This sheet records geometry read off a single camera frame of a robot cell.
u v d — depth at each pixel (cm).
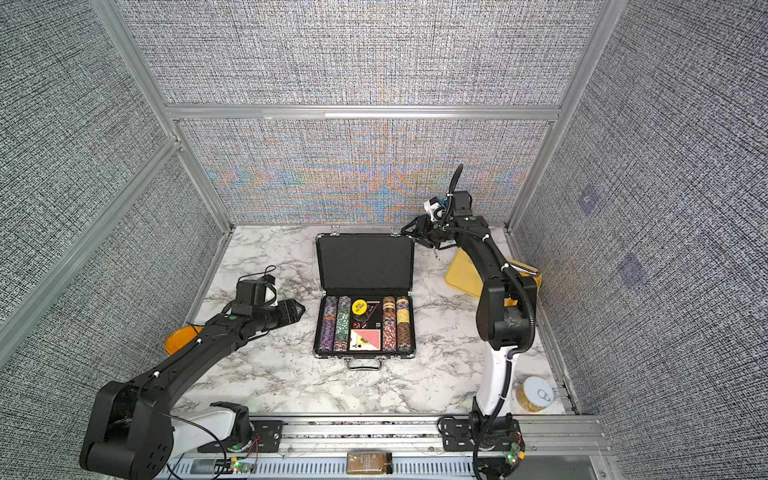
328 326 88
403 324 88
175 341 80
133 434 40
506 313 54
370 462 67
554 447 73
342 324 88
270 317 73
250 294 67
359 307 93
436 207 86
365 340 88
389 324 88
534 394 75
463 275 106
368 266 92
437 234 80
